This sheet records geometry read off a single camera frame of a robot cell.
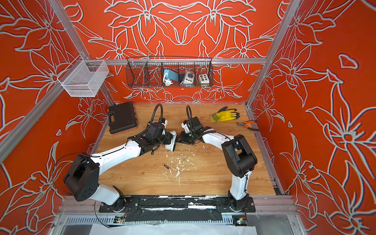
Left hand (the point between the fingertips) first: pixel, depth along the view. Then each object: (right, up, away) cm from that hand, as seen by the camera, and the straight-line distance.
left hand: (173, 134), depth 86 cm
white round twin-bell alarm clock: (-1, -8, -1) cm, 8 cm away
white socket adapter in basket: (+10, +36, +5) cm, 38 cm away
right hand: (+1, -4, +2) cm, 4 cm away
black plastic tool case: (-40, +11, +21) cm, 47 cm away
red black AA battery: (-4, -19, -1) cm, 19 cm away
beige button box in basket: (+20, +36, +8) cm, 42 cm away
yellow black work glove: (+38, +13, +24) cm, 46 cm away
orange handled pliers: (+50, +6, +18) cm, 54 cm away
